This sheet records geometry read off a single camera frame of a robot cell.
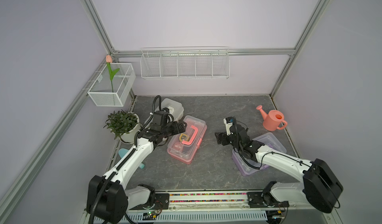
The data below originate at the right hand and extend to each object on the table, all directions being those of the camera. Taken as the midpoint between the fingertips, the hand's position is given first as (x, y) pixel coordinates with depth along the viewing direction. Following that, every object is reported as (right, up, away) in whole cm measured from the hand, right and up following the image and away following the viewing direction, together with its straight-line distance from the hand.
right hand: (220, 131), depth 86 cm
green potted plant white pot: (-54, +4, -3) cm, 54 cm away
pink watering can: (+35, +6, +7) cm, 36 cm away
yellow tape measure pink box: (-22, -4, +3) cm, 23 cm away
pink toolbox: (-22, -8, -2) cm, 24 cm away
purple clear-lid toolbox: (+8, -12, -21) cm, 25 cm away
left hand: (-23, +3, -4) cm, 23 cm away
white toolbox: (-28, +13, +11) cm, 33 cm away
